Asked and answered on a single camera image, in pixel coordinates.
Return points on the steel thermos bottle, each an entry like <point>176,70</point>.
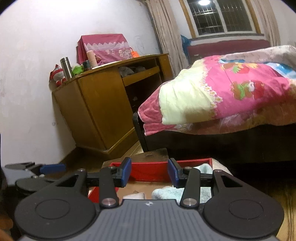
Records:
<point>65,64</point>

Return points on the pink floral quilt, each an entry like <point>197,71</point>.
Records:
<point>218,96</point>

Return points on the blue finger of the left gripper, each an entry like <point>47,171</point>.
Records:
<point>53,168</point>

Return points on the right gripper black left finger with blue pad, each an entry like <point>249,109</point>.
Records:
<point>111,178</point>

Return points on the wooden desk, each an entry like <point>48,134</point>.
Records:
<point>98,105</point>

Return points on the window with wooden frame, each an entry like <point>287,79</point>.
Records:
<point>208,19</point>

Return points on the pink cloth covered box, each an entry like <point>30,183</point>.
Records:
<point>106,47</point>

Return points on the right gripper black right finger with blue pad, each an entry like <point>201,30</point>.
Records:
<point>189,179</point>

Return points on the red cardboard box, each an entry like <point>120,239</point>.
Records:
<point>147,172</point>

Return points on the green plush toy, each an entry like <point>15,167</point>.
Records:
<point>77,69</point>

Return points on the red santa plush doll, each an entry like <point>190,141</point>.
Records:
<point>57,76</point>

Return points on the beige curtain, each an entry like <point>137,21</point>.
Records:
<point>269,22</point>
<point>168,33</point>

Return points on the beige left curtain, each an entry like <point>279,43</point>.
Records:
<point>168,33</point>

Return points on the beige right curtain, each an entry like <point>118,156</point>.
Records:
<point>269,22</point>

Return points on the orange small object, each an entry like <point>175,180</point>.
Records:
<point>134,53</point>

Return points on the pink cylinder cup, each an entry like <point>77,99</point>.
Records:
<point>92,58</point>

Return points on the dark small jar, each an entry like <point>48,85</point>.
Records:
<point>86,66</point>

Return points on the dark bed frame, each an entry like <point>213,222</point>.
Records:
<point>263,155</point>

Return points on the light blue towel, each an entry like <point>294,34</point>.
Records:
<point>170,192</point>

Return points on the white sponge block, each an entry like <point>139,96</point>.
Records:
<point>137,196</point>

